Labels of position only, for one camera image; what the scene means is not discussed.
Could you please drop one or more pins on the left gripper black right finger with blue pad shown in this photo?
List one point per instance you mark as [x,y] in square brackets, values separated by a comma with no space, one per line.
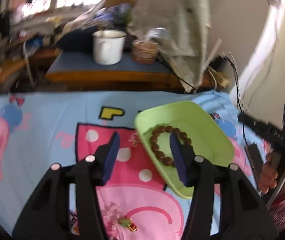
[243,214]

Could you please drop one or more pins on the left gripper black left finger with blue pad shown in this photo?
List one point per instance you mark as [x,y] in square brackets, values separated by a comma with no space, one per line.
[46,213]

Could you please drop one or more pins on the pink flower gold hair clip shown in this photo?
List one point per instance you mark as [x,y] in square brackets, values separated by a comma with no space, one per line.
[113,217]

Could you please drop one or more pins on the green plastic tray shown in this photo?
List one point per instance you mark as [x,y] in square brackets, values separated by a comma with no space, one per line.
[206,137]

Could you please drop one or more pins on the person's right hand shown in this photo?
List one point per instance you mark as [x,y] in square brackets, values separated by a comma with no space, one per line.
[268,177]

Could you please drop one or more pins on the black smartphone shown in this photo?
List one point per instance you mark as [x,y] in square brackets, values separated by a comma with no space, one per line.
[255,160]

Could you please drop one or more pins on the blue cartoon pig bedsheet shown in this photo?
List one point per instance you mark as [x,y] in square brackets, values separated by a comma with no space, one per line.
[39,129]

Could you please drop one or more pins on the wooden desk with blue top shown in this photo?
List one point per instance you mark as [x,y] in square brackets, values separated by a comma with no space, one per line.
[78,71]

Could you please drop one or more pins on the grey dotted cloth cover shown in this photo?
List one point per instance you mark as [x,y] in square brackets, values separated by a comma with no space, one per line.
[183,44]

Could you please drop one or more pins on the stack of bangles in bag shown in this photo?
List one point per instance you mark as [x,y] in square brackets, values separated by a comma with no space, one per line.
[144,51]

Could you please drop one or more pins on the white enamel mug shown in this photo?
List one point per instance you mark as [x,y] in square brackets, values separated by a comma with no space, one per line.
[108,46]

